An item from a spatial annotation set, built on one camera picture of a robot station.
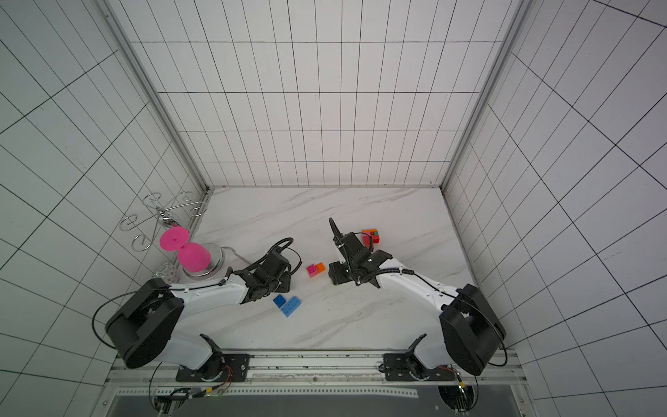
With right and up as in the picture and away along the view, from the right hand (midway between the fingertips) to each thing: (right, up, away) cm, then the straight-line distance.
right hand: (336, 265), depth 85 cm
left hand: (-21, -7, +5) cm, 22 cm away
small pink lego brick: (-9, -3, +4) cm, 10 cm away
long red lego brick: (+16, +7, +17) cm, 24 cm away
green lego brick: (+16, +10, +15) cm, 24 cm away
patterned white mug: (-57, -2, +1) cm, 57 cm away
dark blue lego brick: (-19, -12, 0) cm, 22 cm away
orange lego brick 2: (+14, +10, +16) cm, 24 cm away
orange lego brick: (-6, -2, +7) cm, 9 cm away
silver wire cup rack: (-50, +17, -12) cm, 55 cm away
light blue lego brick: (-15, -13, -3) cm, 20 cm away
